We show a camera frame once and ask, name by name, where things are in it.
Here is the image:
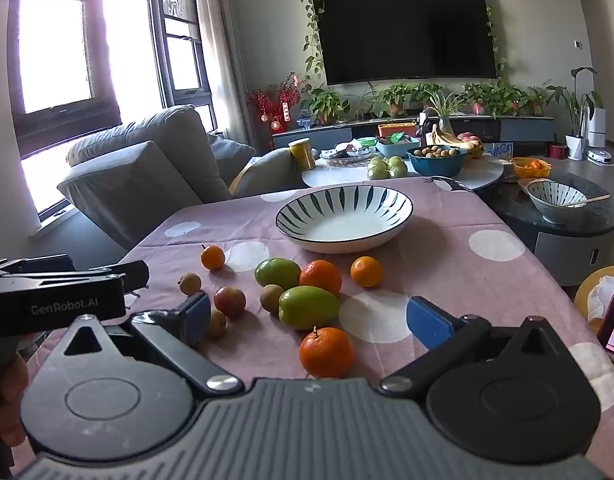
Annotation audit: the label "dark framed window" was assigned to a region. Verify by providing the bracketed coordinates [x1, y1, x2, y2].
[7, 0, 218, 146]

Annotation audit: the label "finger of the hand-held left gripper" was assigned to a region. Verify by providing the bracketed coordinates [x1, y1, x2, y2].
[73, 260, 150, 295]

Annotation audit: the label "spider plant in vase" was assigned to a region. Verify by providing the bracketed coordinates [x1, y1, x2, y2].
[422, 91, 469, 136]

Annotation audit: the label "small potted green plant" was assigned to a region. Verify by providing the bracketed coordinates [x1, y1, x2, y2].
[524, 85, 551, 117]

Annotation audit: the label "dark television stand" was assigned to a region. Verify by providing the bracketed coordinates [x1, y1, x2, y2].
[272, 115, 556, 150]

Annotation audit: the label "white tissue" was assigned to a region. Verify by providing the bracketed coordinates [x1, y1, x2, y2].
[586, 275, 614, 322]

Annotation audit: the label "green apple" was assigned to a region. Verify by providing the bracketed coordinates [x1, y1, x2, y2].
[254, 257, 302, 291]

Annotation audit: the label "tall plant in white pot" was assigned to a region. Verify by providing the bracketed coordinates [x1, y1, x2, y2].
[546, 66, 604, 161]

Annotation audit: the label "wide potted green plant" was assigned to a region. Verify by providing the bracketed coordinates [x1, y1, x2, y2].
[462, 80, 529, 117]

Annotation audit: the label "brown kiwi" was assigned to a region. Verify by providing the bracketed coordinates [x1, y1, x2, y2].
[259, 284, 286, 314]

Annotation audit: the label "beige curtain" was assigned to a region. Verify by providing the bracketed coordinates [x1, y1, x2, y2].
[194, 0, 260, 148]

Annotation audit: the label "green vine around television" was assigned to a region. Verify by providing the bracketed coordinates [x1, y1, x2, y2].
[300, 0, 509, 81]

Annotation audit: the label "grey sofa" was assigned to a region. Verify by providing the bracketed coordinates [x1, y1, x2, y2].
[57, 105, 308, 252]

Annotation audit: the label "small round orange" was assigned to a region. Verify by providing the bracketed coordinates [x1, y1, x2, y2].
[350, 256, 383, 289]

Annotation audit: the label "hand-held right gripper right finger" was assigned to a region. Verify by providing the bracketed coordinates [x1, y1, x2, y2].
[377, 296, 563, 396]

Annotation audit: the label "grey cushion with yellow stripe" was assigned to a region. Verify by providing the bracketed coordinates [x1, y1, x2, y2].
[229, 147, 308, 199]

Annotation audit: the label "bunch of bananas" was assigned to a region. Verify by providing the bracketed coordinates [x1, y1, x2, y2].
[429, 125, 477, 152]

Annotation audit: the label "black wall television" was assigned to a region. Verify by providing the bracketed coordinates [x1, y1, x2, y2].
[312, 0, 498, 87]

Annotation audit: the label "red berry decoration plant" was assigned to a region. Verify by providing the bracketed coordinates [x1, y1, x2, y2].
[247, 74, 309, 134]

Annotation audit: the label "small striped bowl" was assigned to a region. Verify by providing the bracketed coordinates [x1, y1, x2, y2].
[527, 180, 586, 225]

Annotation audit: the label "large orange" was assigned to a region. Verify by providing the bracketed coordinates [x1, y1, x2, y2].
[299, 259, 343, 296]

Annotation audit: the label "bushy potted pothos plant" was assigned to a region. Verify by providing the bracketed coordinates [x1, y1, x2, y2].
[307, 87, 351, 126]

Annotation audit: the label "large mandarin with stem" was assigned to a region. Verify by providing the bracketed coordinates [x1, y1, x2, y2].
[299, 326, 356, 379]

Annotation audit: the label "round white coffee table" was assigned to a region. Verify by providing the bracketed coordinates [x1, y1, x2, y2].
[301, 152, 505, 197]

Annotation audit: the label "glass tray with snacks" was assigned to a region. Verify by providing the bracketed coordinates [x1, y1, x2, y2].
[321, 142, 374, 166]

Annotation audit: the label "pink polka dot tablecloth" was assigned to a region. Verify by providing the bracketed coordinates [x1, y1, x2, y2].
[7, 176, 614, 480]

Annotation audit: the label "wooden chopsticks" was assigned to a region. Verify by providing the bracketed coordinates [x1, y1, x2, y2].
[560, 194, 612, 209]

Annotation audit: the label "wooden stool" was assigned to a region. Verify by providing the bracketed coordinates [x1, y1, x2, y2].
[574, 265, 614, 332]

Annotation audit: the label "black oval coffee table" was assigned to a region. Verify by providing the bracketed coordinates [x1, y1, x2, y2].
[487, 169, 614, 287]

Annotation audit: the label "white vacuum dock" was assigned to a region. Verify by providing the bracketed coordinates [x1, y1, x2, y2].
[587, 107, 608, 151]

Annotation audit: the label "orange basket of mandarins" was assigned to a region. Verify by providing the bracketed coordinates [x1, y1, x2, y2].
[512, 157, 552, 181]

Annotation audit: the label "blue bowl of kiwis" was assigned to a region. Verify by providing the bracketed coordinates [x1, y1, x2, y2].
[407, 145, 468, 177]

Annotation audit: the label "person's left hand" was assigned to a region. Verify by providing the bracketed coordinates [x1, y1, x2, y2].
[0, 352, 30, 448]

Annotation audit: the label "small mandarin with stem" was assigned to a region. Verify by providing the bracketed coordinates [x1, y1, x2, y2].
[200, 244, 226, 271]

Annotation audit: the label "yellow tin can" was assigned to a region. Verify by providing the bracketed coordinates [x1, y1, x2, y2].
[288, 138, 316, 171]

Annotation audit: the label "leaf-pattern white bowl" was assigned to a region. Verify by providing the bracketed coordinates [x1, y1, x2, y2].
[275, 185, 414, 254]

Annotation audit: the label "light blue basket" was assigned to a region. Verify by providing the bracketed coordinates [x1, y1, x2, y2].
[376, 132, 422, 159]

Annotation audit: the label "pack of green apples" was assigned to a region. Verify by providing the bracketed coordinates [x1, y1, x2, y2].
[367, 156, 409, 181]

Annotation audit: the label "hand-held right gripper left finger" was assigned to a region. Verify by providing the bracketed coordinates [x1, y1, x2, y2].
[62, 291, 246, 396]

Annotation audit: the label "orange box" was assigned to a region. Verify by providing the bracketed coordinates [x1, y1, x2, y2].
[378, 123, 417, 139]

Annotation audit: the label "large green mango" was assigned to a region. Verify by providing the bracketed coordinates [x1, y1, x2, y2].
[278, 285, 341, 331]

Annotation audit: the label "small red-brown fruit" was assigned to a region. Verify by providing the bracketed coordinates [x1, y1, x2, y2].
[177, 272, 203, 296]
[214, 286, 247, 319]
[206, 308, 228, 339]

